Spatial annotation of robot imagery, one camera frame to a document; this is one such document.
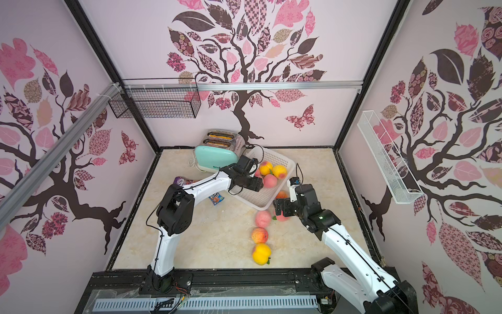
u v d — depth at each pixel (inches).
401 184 25.5
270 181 38.2
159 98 53.9
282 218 34.3
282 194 36.1
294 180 27.6
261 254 30.0
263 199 38.3
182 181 39.5
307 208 23.0
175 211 21.4
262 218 33.0
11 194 19.8
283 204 27.9
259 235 31.7
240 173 29.1
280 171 39.4
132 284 29.3
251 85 36.0
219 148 37.9
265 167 40.2
